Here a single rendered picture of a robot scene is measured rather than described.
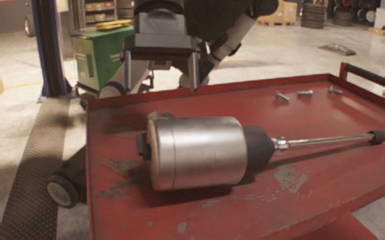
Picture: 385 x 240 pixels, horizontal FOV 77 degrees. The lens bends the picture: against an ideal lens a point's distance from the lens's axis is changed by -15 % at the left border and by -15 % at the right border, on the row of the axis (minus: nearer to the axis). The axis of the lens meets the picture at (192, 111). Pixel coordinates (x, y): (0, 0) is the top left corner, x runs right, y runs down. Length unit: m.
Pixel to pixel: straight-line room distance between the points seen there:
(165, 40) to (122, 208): 0.26
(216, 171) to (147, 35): 0.23
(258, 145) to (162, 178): 0.13
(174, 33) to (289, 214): 0.32
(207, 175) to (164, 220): 0.08
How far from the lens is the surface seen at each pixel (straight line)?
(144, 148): 0.36
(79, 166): 1.66
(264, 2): 1.16
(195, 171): 0.33
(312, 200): 0.40
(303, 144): 0.45
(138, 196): 0.39
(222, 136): 0.34
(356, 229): 0.93
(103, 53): 2.48
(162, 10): 0.47
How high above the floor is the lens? 1.11
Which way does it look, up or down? 25 degrees down
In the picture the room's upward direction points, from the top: straight up
